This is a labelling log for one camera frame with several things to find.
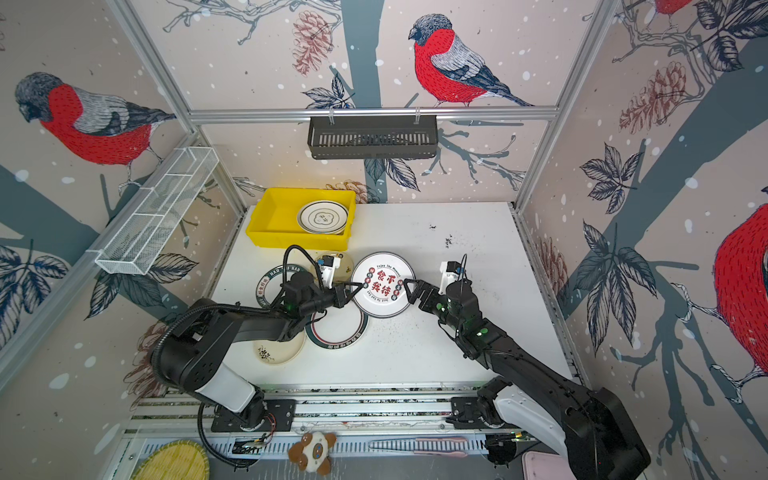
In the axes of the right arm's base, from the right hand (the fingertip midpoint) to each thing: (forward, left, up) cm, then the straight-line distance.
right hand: (411, 288), depth 80 cm
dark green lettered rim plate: (+8, +48, -13) cm, 50 cm away
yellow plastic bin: (+36, +56, -13) cm, 68 cm away
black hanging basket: (+54, +27, +14) cm, 62 cm away
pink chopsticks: (-35, -3, -15) cm, 38 cm away
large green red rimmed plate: (-6, +21, -13) cm, 25 cm away
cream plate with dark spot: (-14, +37, -13) cm, 42 cm away
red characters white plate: (+7, +8, -3) cm, 11 cm away
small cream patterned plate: (+14, +23, -13) cm, 30 cm away
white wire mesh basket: (+1, +68, +18) cm, 70 cm away
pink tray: (-36, -30, -13) cm, 49 cm away
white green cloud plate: (+36, +35, -10) cm, 51 cm away
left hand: (+2, +15, -3) cm, 15 cm away
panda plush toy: (-36, +22, -11) cm, 44 cm away
